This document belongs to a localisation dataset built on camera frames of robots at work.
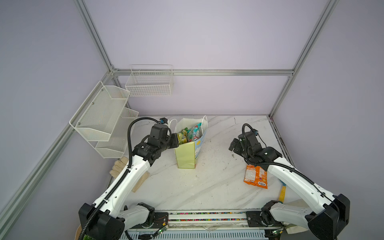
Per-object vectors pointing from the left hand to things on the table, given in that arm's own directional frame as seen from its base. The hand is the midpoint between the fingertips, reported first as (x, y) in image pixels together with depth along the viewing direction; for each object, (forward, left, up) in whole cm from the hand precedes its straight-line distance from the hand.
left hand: (175, 139), depth 77 cm
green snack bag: (+4, -3, -3) cm, 6 cm away
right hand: (-2, -32, -5) cm, 32 cm away
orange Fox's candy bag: (-11, -46, -21) cm, 52 cm away
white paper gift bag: (-5, -6, -6) cm, 10 cm away
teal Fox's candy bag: (+3, -10, +1) cm, 10 cm away
